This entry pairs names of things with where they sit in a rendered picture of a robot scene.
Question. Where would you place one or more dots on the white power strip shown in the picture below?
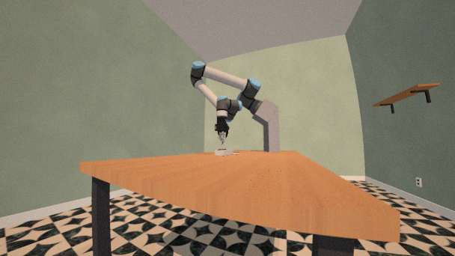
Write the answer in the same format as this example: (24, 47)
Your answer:
(223, 152)

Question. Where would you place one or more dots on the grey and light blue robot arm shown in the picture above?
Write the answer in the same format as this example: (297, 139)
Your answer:
(225, 107)

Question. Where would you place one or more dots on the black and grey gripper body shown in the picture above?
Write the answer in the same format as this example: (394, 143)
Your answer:
(221, 123)

